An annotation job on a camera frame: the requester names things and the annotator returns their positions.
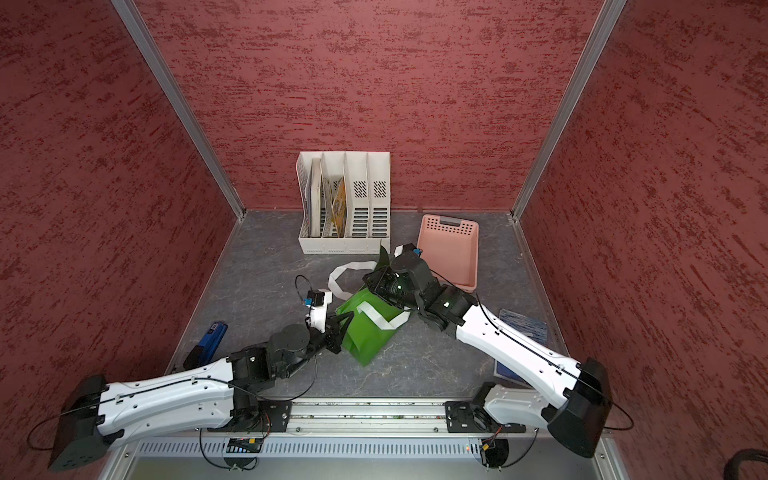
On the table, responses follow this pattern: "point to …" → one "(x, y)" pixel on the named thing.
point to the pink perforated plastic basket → (449, 247)
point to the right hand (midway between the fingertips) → (364, 287)
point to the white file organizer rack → (368, 187)
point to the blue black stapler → (203, 353)
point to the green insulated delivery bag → (363, 337)
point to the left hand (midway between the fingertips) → (351, 320)
